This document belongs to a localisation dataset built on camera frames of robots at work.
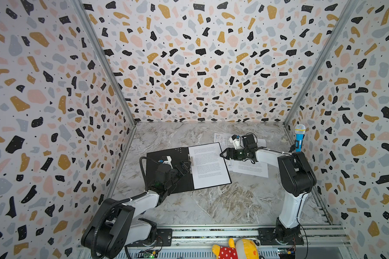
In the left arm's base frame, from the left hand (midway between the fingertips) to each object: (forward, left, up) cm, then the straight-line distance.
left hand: (188, 164), depth 86 cm
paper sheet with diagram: (+26, -23, -13) cm, 37 cm away
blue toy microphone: (+11, -58, +14) cm, 61 cm away
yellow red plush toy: (-37, -24, -4) cm, 45 cm away
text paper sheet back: (+4, -36, -12) cm, 38 cm away
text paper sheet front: (+6, -11, -13) cm, 18 cm away
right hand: (+11, -20, -5) cm, 23 cm away
